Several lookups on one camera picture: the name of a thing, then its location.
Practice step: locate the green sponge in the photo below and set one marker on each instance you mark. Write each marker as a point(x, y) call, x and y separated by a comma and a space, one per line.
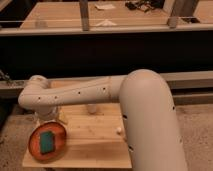
point(46, 142)

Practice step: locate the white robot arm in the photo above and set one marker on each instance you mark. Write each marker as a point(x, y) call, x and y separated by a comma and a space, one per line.
point(147, 107)

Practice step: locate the yellow object behind arm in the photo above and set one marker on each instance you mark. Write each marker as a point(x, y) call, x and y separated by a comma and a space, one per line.
point(62, 118)

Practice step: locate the orange ceramic bowl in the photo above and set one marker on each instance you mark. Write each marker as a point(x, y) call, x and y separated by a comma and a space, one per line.
point(36, 141)

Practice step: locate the wooden board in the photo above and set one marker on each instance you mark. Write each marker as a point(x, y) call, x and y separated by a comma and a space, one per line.
point(71, 152)

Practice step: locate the white paper sheet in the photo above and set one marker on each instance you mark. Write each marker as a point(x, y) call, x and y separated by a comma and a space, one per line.
point(105, 7)

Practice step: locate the grey metal post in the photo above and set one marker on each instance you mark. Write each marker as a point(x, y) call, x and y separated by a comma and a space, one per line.
point(84, 12)

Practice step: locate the black cables clutter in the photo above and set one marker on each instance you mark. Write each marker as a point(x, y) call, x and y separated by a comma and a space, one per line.
point(145, 5)

